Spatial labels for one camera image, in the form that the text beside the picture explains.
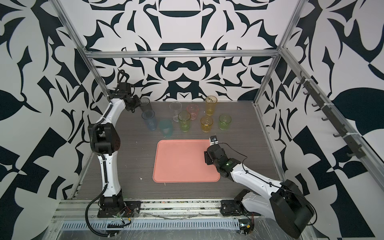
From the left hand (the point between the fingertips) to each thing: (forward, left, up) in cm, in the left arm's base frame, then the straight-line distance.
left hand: (138, 99), depth 101 cm
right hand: (-35, -46, -8) cm, 58 cm away
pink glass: (+1, -37, -11) cm, 38 cm away
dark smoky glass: (-8, -6, -5) cm, 11 cm away
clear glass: (-5, -25, -2) cm, 25 cm away
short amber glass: (-11, -46, -12) cm, 49 cm away
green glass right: (-11, -58, -9) cm, 59 cm away
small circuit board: (-69, -59, -17) cm, 92 cm away
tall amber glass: (+9, -50, -12) cm, 52 cm away
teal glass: (-15, -19, -11) cm, 26 cm away
